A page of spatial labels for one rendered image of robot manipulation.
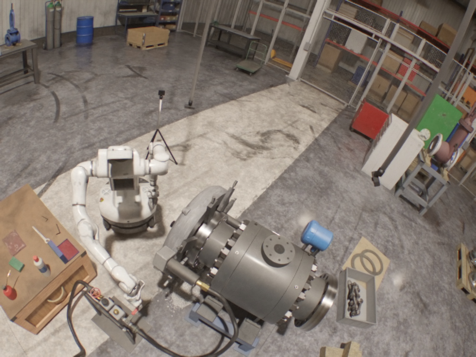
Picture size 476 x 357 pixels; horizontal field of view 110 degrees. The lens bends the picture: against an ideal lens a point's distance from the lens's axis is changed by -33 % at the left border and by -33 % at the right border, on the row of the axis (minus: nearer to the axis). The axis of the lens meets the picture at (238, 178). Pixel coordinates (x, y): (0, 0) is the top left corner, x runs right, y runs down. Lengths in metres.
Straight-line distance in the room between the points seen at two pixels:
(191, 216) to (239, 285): 0.51
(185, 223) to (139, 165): 0.43
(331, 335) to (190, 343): 1.33
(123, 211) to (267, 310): 1.43
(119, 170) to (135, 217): 0.89
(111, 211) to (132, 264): 0.51
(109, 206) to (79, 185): 0.98
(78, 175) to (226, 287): 1.07
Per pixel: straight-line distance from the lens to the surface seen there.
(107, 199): 2.33
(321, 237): 1.62
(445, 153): 4.99
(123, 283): 1.24
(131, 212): 2.24
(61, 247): 2.00
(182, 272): 1.44
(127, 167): 1.43
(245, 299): 1.59
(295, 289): 1.54
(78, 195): 1.34
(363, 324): 2.78
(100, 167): 1.34
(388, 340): 3.10
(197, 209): 1.48
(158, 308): 2.19
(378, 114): 6.37
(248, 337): 1.97
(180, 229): 1.47
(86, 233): 1.28
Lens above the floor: 2.10
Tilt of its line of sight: 40 degrees down
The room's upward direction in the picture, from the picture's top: 20 degrees clockwise
